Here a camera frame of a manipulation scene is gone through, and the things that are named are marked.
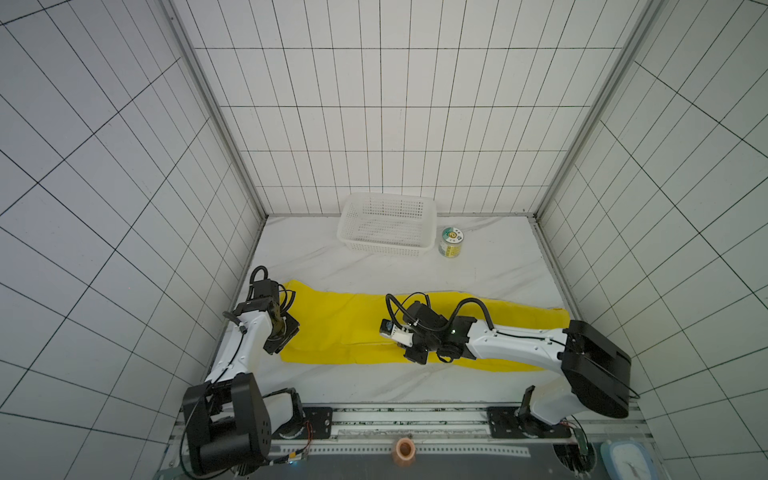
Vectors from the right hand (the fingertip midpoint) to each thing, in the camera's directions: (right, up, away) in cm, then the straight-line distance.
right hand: (400, 340), depth 83 cm
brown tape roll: (0, -16, -22) cm, 27 cm away
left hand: (-31, -1, -1) cm, 31 cm away
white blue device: (+51, -21, -17) cm, 57 cm away
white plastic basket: (0, +35, +34) cm, 49 cm away
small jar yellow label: (+18, +27, +19) cm, 37 cm away
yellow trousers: (-19, +1, +9) cm, 21 cm away
